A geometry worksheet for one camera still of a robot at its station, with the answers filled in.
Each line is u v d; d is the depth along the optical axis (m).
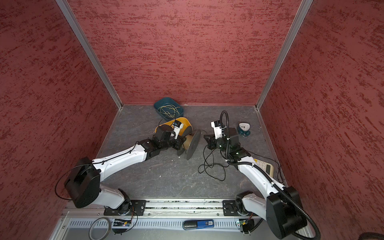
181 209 0.76
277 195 0.42
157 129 0.64
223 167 0.87
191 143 0.85
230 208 0.74
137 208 0.74
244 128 1.03
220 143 0.70
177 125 0.74
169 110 1.13
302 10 0.72
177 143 0.74
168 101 1.18
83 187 0.42
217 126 0.71
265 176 0.47
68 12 0.73
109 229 0.69
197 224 0.66
